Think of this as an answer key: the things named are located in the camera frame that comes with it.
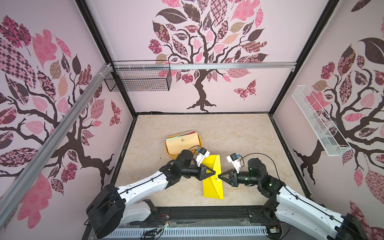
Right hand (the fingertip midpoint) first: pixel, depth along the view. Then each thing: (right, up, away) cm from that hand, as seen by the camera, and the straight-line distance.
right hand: (219, 178), depth 73 cm
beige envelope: (-23, +14, +23) cm, 36 cm away
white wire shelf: (+56, +18, -2) cm, 59 cm away
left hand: (-3, +1, -1) cm, 3 cm away
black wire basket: (-48, +59, +22) cm, 80 cm away
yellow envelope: (-3, -4, 0) cm, 5 cm away
